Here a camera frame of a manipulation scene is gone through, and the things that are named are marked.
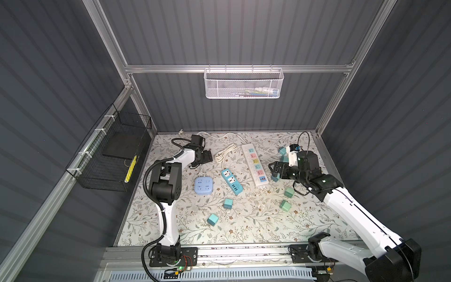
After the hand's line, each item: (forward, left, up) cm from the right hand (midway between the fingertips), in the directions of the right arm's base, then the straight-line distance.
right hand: (279, 166), depth 79 cm
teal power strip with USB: (+1, +21, -17) cm, 27 cm away
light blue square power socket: (-1, +37, -16) cm, 40 cm away
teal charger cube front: (-18, +31, -18) cm, 40 cm away
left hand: (+17, +37, -17) cm, 45 cm away
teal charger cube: (-10, +23, -18) cm, 31 cm away
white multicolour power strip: (+10, +8, -18) cm, 22 cm away
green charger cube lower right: (-11, -5, -19) cm, 22 cm away
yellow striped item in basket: (-7, +62, +9) cm, 63 cm away
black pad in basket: (+6, +68, +10) cm, 69 cm away
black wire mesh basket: (0, +74, +10) cm, 75 cm away
